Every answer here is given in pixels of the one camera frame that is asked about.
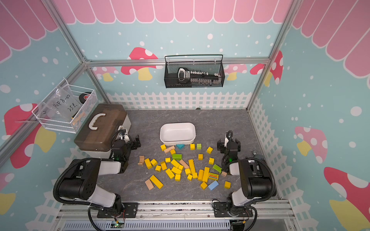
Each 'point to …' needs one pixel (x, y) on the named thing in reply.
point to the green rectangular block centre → (177, 157)
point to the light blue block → (213, 185)
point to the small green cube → (199, 146)
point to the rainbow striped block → (213, 176)
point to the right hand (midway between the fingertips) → (228, 139)
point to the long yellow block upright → (205, 174)
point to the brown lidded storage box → (97, 123)
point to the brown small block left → (141, 160)
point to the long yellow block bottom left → (157, 182)
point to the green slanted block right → (217, 168)
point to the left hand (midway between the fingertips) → (132, 137)
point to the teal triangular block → (180, 146)
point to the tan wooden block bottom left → (149, 184)
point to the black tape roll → (84, 96)
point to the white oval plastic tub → (174, 134)
